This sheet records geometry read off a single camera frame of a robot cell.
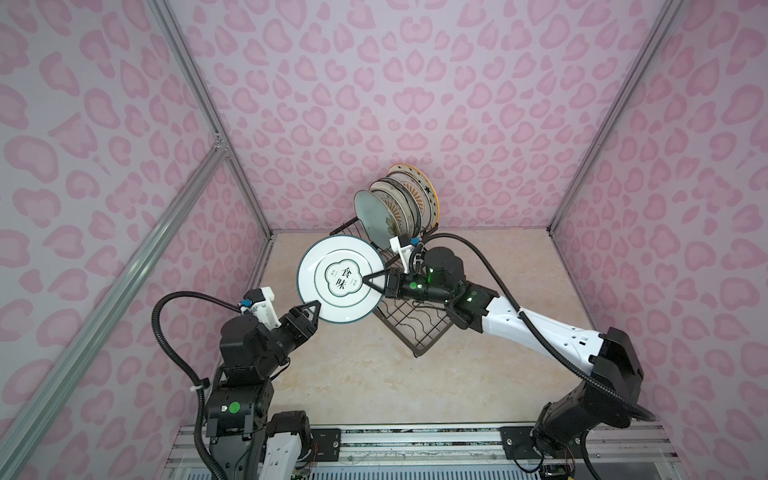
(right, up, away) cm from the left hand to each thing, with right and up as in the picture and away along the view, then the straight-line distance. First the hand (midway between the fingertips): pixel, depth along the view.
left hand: (314, 304), depth 66 cm
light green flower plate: (+13, +21, +19) cm, 31 cm away
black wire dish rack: (+24, -11, +28) cm, 38 cm away
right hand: (+11, +5, 0) cm, 12 cm away
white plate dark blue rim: (+23, +27, +20) cm, 41 cm away
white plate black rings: (+3, +7, +2) cm, 8 cm away
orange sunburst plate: (+18, +23, +12) cm, 32 cm away
